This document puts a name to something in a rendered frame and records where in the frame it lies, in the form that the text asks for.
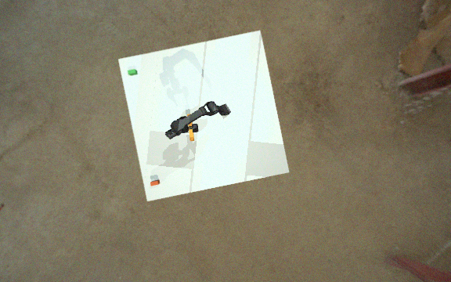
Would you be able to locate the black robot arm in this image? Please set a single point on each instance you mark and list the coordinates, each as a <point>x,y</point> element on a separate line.
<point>178,126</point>

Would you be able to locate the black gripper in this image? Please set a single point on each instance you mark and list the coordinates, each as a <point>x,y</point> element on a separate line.
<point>194,127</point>

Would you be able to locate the green rectangular block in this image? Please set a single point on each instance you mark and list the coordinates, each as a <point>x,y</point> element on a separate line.
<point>132,72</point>

